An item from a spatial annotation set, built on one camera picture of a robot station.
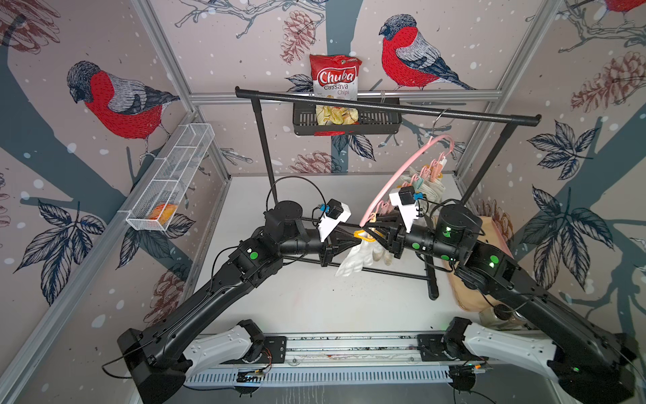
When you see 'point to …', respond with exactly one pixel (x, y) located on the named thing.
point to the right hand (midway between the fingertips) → (366, 223)
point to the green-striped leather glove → (427, 183)
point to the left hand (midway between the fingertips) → (361, 237)
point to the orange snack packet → (163, 213)
